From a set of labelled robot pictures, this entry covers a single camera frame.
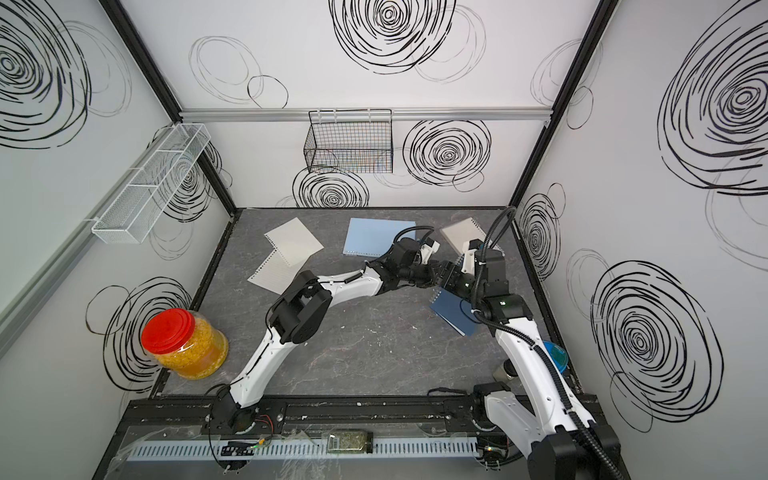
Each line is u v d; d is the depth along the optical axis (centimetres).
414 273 82
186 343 69
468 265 70
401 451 70
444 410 75
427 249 87
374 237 120
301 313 58
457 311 69
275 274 100
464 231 114
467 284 66
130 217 72
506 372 73
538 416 42
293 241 111
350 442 67
